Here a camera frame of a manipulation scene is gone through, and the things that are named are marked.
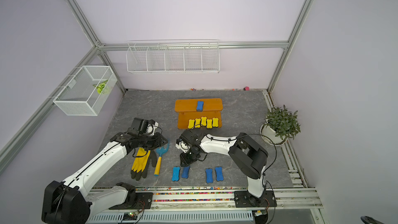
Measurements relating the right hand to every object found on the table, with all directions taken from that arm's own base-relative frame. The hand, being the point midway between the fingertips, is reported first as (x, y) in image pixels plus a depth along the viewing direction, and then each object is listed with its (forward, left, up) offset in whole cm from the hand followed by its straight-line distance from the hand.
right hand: (183, 163), depth 84 cm
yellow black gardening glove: (-2, +23, 0) cm, 24 cm away
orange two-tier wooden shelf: (+34, -6, 0) cm, 34 cm away
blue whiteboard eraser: (-5, +3, 0) cm, 7 cm away
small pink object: (+60, -47, -3) cm, 76 cm away
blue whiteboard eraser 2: (-5, -2, 0) cm, 5 cm away
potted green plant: (+12, -50, +19) cm, 55 cm away
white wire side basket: (+28, +52, +25) cm, 64 cm away
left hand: (+7, +8, +10) cm, 15 cm away
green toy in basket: (+31, +43, +29) cm, 60 cm away
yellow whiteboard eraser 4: (+25, -15, +1) cm, 29 cm away
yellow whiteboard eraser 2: (+25, -7, +1) cm, 26 cm away
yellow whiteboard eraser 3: (+26, -11, +1) cm, 29 cm away
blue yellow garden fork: (+8, +13, -2) cm, 15 cm away
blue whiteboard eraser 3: (+30, -9, +13) cm, 34 cm away
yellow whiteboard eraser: (+25, -3, 0) cm, 25 cm away
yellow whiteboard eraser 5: (+25, -19, 0) cm, 31 cm away
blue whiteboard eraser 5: (-5, -19, 0) cm, 20 cm away
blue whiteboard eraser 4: (-6, -14, -1) cm, 15 cm away
